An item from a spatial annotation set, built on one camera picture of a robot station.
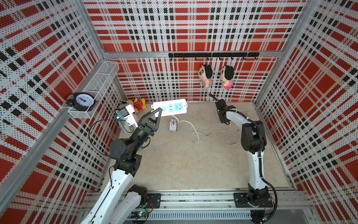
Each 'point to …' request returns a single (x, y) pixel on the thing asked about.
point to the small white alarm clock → (173, 125)
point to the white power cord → (225, 136)
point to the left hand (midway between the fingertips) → (164, 109)
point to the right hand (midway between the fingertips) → (232, 116)
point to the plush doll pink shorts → (227, 74)
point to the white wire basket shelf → (98, 87)
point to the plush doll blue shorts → (205, 73)
